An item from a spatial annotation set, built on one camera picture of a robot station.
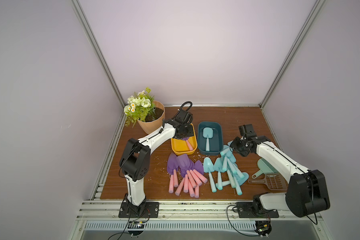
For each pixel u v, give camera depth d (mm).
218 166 875
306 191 406
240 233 672
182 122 710
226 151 905
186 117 731
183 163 853
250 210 724
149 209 728
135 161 487
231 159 904
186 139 1002
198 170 848
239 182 793
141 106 798
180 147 951
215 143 982
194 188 764
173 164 883
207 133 1028
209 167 875
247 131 676
